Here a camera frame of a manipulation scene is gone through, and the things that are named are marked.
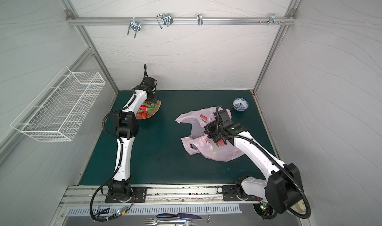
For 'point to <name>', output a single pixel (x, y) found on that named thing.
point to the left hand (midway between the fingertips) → (153, 95)
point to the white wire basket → (58, 110)
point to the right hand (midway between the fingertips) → (204, 126)
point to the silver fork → (153, 221)
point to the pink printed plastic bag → (200, 143)
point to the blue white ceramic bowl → (240, 104)
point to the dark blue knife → (180, 216)
